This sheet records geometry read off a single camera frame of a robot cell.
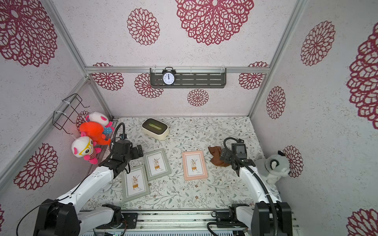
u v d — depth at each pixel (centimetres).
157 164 94
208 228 69
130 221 73
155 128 107
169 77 90
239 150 65
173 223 73
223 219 74
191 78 93
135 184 85
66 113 75
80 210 45
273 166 73
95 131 89
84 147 79
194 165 93
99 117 95
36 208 39
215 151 97
